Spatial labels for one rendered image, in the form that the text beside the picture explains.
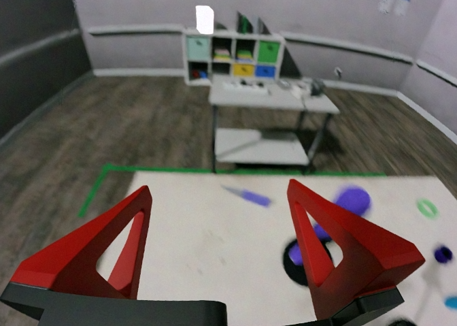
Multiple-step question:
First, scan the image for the dark blue ring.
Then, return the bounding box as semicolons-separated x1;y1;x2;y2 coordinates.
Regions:
435;248;457;270

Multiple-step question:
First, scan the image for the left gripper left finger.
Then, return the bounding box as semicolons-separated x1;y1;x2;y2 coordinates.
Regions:
10;185;152;299

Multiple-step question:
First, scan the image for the purple microphone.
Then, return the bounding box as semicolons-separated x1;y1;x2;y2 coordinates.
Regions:
293;190;375;267

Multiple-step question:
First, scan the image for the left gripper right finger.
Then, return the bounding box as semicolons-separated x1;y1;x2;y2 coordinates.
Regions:
287;178;426;320

